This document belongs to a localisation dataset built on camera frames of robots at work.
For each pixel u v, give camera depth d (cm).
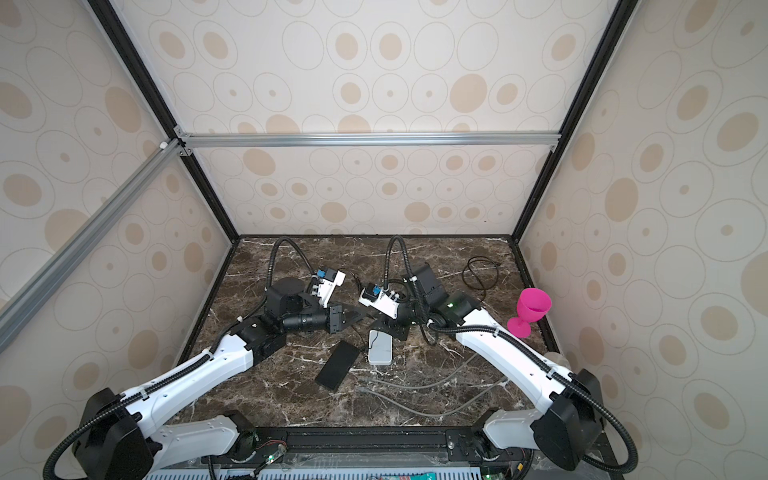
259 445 73
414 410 80
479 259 112
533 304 83
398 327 65
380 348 89
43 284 54
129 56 73
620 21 69
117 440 38
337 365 86
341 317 64
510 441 60
